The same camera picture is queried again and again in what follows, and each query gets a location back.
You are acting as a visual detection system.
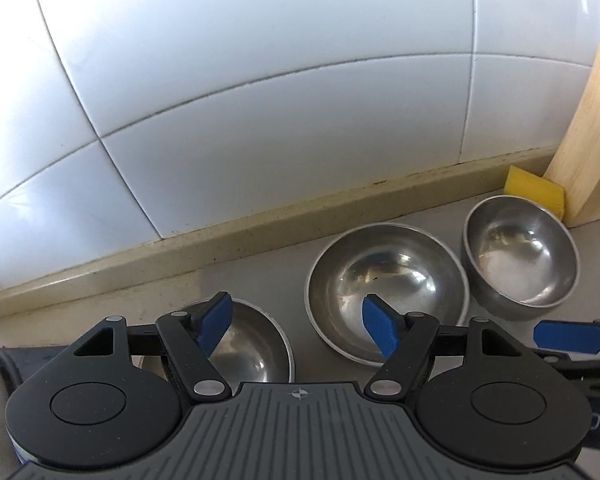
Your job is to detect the yellow sponge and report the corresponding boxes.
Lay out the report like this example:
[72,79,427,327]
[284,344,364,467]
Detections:
[504,166,566,220]

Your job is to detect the wooden knife block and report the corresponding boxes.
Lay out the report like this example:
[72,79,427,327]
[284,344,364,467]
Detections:
[544,44,600,228]

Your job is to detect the black gas stove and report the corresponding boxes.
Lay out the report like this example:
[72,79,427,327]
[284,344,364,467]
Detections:
[0,346,66,396]

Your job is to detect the steel bowl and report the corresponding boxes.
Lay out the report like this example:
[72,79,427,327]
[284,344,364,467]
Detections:
[304,222,470,367]
[460,195,580,321]
[132,296,294,391]

